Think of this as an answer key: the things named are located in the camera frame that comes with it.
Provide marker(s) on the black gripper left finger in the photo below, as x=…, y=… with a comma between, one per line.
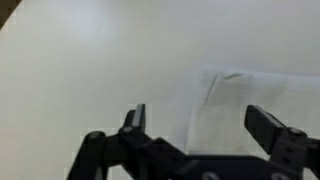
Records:
x=139, y=116

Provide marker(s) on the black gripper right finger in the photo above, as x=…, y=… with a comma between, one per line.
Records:
x=261, y=128

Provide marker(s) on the white towel with red stripes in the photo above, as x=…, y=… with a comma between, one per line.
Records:
x=240, y=110

